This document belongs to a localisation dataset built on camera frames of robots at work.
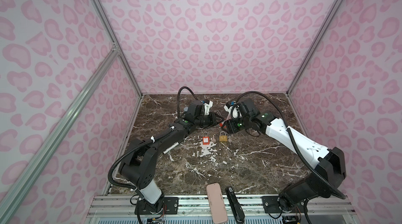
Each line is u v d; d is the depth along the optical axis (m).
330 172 0.41
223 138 0.95
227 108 0.73
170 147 0.92
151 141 0.49
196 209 0.73
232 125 0.70
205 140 0.93
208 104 0.80
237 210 0.70
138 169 0.45
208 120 0.74
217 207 0.73
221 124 0.79
